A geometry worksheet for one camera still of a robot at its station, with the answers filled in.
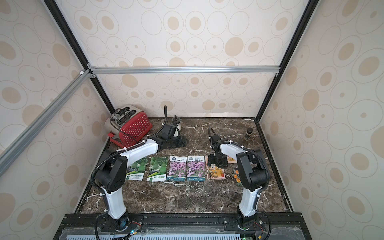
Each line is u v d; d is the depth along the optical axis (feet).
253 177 1.62
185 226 2.40
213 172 2.99
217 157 2.63
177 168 3.02
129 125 3.06
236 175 2.94
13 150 1.72
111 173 1.61
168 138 2.42
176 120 3.46
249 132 3.30
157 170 3.02
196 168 3.02
